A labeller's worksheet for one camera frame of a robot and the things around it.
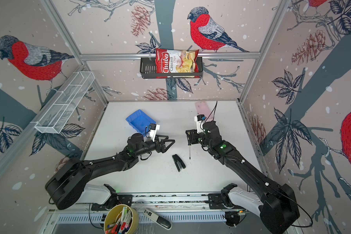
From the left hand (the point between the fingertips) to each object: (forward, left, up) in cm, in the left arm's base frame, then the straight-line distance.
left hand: (171, 140), depth 76 cm
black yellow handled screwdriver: (-5, -11, +5) cm, 13 cm away
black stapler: (-5, -4, -18) cm, 19 cm away
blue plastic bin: (+28, +25, -20) cm, 43 cm away
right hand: (+4, -8, 0) cm, 9 cm away
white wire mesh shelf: (+17, +59, +11) cm, 62 cm away
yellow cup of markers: (-32, +21, -10) cm, 40 cm away
